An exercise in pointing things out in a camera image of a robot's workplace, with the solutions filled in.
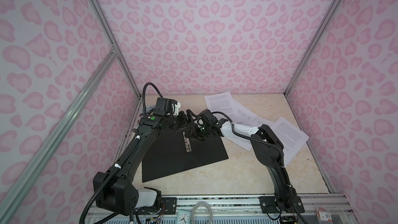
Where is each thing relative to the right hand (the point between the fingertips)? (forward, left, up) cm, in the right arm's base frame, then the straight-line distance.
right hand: (189, 135), depth 87 cm
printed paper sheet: (+23, -35, -10) cm, 43 cm away
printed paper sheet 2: (+5, -63, -10) cm, 64 cm away
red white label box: (-36, -62, -7) cm, 72 cm away
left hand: (+1, -3, +15) cm, 15 cm away
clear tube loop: (-31, -6, -11) cm, 34 cm away
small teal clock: (-37, 0, -7) cm, 38 cm away
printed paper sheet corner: (+33, -22, -10) cm, 41 cm away
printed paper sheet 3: (+17, -41, -10) cm, 45 cm away
